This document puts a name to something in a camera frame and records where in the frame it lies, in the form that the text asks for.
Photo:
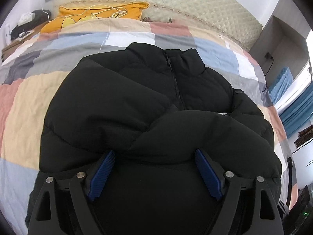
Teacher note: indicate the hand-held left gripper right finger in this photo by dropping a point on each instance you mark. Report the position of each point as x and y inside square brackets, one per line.
[207, 173]

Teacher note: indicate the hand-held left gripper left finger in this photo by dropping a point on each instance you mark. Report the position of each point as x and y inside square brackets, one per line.
[102, 173]

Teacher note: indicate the black puffer jacket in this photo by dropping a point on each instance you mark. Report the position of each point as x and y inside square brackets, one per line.
[137, 107]

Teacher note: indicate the blue curtain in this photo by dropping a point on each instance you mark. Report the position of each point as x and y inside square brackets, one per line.
[298, 112]

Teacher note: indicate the checkered bed blanket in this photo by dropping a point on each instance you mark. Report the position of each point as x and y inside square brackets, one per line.
[22, 107]

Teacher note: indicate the blue chair cover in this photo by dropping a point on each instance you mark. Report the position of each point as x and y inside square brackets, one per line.
[281, 85]

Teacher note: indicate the grey and white wardrobe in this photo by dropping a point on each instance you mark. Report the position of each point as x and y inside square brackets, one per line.
[283, 44]

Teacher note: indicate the wooden nightstand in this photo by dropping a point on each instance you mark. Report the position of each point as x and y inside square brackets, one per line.
[12, 47]

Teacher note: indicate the white tablet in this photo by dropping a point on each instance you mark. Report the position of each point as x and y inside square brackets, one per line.
[25, 34]

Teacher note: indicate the floral pillow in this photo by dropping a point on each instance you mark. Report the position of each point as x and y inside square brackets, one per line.
[151, 19]

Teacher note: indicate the yellow pillow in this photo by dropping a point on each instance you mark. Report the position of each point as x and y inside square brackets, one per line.
[73, 12]

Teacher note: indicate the white bottle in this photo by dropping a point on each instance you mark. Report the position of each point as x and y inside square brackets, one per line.
[6, 34]

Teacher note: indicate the beige quilted headboard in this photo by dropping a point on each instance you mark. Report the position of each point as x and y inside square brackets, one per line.
[195, 5]

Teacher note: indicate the black bag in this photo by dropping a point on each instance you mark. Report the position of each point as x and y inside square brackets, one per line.
[40, 16]

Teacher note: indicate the white tissue box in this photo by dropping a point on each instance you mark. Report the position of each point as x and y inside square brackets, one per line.
[25, 19]

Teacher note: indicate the black wall socket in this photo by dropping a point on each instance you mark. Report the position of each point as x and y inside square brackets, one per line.
[269, 55]

